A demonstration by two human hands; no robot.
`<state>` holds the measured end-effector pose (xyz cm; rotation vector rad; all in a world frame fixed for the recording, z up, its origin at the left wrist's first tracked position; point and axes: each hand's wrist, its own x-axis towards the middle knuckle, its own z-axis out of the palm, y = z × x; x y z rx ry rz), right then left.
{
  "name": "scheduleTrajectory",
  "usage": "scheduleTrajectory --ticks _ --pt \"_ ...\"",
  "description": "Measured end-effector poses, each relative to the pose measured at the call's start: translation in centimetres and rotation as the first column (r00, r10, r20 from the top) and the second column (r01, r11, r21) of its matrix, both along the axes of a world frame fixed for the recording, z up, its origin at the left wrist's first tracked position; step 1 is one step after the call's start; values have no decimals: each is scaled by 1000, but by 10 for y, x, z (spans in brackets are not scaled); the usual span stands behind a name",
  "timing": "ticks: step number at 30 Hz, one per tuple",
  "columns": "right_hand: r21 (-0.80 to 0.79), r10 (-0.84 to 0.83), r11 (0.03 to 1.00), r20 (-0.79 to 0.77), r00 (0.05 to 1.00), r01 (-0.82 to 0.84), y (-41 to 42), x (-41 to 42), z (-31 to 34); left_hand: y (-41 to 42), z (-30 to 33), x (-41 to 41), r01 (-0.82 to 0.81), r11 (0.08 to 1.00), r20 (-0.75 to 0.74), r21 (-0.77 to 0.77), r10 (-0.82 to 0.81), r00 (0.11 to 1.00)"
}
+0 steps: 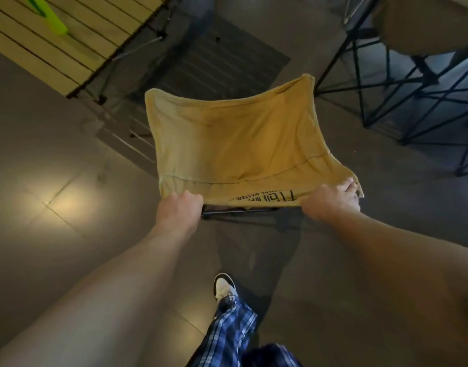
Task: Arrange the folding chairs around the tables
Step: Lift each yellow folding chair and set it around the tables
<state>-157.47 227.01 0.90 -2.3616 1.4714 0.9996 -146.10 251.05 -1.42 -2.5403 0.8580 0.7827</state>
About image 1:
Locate person's left hand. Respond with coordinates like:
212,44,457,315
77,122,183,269
154,190,204,238

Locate person's right hand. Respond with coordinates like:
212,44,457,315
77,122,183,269
301,177,361,222

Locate yellow fabric folding chair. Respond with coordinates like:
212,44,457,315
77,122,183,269
144,73,364,222
314,0,468,177

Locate person's left forearm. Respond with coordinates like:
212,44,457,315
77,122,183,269
0,225,196,367

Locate person's right forearm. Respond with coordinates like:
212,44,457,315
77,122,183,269
322,209,468,367

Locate person's left shoe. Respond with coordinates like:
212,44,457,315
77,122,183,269
213,273,238,302

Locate slatted folding table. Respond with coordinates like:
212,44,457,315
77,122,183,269
0,0,181,106

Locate blue plaid trousers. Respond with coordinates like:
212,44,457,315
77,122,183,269
186,294,303,367

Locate neon green flat object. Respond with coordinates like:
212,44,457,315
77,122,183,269
23,0,70,36

